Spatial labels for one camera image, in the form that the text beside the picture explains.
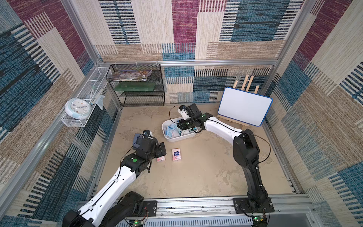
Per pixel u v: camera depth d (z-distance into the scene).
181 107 0.86
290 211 0.74
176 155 0.90
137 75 0.86
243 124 0.99
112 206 0.55
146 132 0.70
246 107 0.90
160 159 0.89
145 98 1.19
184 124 0.84
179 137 0.95
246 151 0.54
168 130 0.96
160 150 0.72
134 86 1.07
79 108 0.67
